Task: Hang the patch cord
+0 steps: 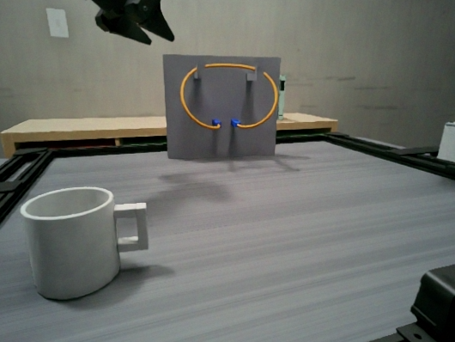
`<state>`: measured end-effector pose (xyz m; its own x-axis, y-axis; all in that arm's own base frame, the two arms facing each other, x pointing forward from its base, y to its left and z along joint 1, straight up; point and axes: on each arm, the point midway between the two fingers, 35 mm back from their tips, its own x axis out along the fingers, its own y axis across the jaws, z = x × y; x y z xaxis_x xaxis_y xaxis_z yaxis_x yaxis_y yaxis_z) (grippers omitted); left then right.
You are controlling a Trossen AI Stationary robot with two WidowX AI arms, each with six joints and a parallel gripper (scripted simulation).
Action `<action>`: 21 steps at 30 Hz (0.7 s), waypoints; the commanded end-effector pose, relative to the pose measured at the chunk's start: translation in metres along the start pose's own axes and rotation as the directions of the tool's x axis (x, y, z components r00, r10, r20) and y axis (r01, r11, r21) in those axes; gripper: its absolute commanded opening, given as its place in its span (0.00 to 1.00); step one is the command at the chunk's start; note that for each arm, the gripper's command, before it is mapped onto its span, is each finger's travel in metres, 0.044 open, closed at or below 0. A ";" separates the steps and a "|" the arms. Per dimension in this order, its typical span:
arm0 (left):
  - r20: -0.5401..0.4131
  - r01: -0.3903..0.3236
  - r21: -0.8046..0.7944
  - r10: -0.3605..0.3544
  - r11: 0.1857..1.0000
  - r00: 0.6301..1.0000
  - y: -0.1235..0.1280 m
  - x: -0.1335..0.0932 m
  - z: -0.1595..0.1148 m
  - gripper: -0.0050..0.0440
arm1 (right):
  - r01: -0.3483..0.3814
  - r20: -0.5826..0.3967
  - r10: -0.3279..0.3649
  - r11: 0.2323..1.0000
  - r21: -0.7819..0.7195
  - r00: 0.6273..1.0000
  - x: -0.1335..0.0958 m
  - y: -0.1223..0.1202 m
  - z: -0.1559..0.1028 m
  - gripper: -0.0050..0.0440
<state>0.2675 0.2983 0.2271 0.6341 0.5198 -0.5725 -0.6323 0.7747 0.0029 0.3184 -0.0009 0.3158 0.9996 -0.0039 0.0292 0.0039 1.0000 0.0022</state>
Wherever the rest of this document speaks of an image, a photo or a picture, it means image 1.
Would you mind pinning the white mug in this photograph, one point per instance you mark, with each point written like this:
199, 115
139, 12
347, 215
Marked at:
77, 255

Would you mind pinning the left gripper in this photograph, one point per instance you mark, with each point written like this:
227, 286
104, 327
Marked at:
138, 11

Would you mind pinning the orange cable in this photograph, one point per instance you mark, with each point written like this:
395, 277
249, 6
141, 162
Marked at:
235, 123

